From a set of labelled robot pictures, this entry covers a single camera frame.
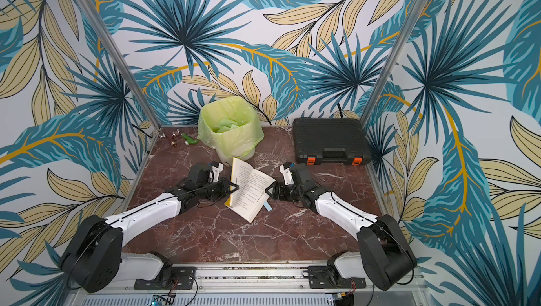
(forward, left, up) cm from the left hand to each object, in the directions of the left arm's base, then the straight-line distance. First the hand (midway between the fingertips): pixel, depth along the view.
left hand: (239, 189), depth 83 cm
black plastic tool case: (+29, -42, -3) cm, 51 cm away
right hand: (+1, -13, -1) cm, 13 cm away
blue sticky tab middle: (-3, -12, -9) cm, 15 cm away
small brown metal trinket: (+30, +38, -10) cm, 50 cm away
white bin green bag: (+33, +8, +2) cm, 34 cm away
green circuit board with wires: (-35, +23, -14) cm, 44 cm away
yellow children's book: (-1, -3, -8) cm, 8 cm away
